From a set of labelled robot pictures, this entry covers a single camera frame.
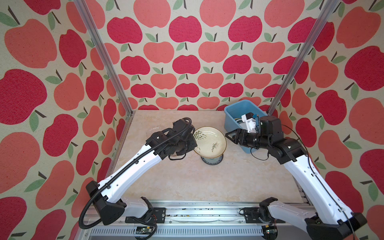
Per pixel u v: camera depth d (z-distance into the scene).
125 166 0.42
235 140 0.60
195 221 0.73
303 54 0.86
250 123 0.62
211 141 0.74
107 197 0.38
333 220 0.37
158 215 0.75
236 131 0.61
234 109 1.07
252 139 0.57
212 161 0.93
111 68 0.94
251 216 0.73
